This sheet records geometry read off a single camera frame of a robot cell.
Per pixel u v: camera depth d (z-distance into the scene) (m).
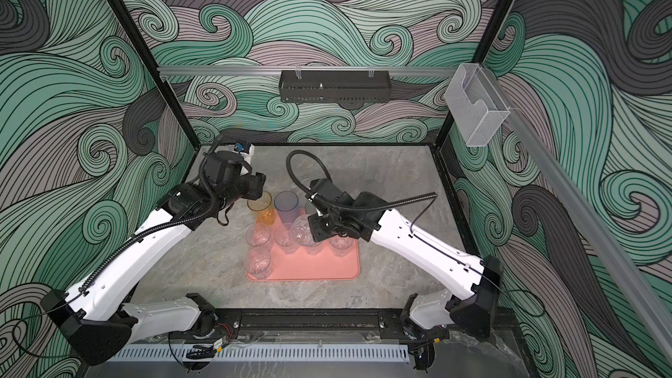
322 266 0.87
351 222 0.46
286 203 0.90
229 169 0.51
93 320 0.38
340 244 0.89
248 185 0.63
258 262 0.84
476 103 0.79
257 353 0.70
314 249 0.86
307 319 0.76
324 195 0.50
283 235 0.87
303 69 0.94
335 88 0.94
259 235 0.92
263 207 0.83
